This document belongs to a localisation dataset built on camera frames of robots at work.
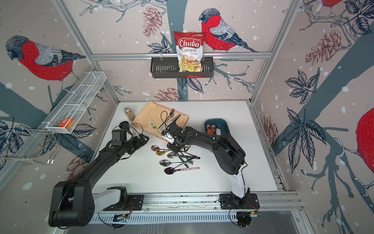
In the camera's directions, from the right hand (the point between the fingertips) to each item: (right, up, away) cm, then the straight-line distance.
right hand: (173, 146), depth 90 cm
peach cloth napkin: (-12, +20, +21) cm, 31 cm away
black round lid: (-32, +14, +2) cm, 35 cm away
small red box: (-49, +17, -23) cm, 57 cm away
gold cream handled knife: (-17, +12, +15) cm, 26 cm away
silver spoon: (-4, -9, -5) cm, 10 cm away
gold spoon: (-8, -4, 0) cm, 9 cm away
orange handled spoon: (+25, +8, +10) cm, 28 cm away
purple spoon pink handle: (-1, -12, -8) cm, 14 cm away
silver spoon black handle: (-1, -6, +2) cm, 6 cm away
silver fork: (-5, +19, +21) cm, 28 cm away
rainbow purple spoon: (+27, +11, +11) cm, 32 cm away
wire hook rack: (-50, +2, -28) cm, 57 cm away
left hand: (-17, +6, -2) cm, 18 cm away
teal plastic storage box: (+33, +14, +13) cm, 38 cm away
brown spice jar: (-34, +21, +14) cm, 42 cm away
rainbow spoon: (-12, -1, +3) cm, 13 cm away
